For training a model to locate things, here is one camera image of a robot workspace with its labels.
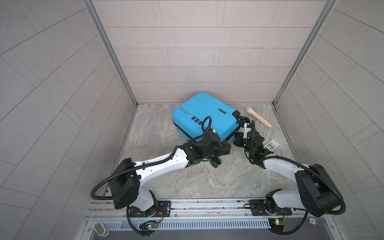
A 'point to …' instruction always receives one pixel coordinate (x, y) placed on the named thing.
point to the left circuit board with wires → (148, 225)
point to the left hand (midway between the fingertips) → (229, 148)
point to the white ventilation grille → (212, 224)
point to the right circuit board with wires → (278, 225)
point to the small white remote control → (271, 145)
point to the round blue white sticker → (312, 221)
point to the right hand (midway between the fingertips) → (233, 134)
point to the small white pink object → (101, 231)
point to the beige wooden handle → (258, 116)
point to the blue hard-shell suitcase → (189, 114)
